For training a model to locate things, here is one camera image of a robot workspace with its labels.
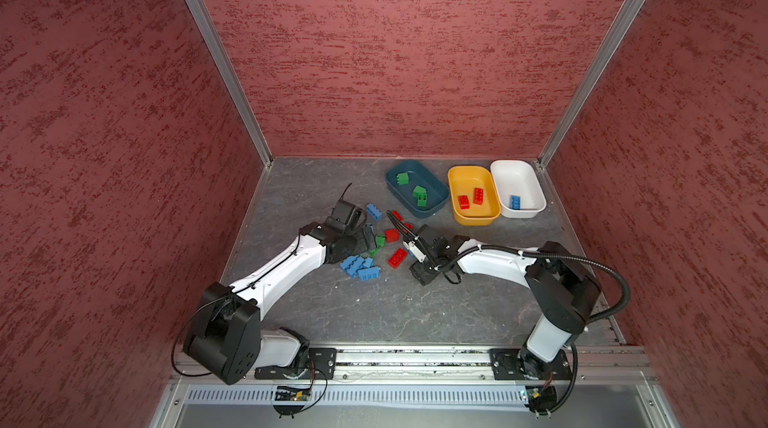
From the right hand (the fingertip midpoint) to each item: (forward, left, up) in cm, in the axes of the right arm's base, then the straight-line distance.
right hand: (422, 273), depth 90 cm
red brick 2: (+26, -18, +1) cm, 32 cm away
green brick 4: (+7, +15, +1) cm, 17 cm away
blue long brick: (+25, -37, +1) cm, 45 cm away
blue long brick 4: (0, +16, +2) cm, 17 cm away
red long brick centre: (+5, +8, +1) cm, 9 cm away
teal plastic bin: (+40, -3, +1) cm, 40 cm away
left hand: (+4, +19, +8) cm, 21 cm away
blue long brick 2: (+3, +23, +3) cm, 23 cm away
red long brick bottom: (+28, -23, +2) cm, 36 cm away
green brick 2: (+37, +5, +3) cm, 37 cm away
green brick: (+30, -2, +3) cm, 30 cm away
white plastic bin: (+38, -41, 0) cm, 56 cm away
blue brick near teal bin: (+22, +15, +3) cm, 27 cm away
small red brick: (+16, +3, +1) cm, 17 cm away
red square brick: (+12, +9, +3) cm, 15 cm away
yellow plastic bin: (+19, -23, +3) cm, 30 cm away
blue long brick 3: (+1, +21, +3) cm, 22 cm away
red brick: (+21, +7, +1) cm, 23 cm away
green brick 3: (+11, +13, +2) cm, 17 cm away
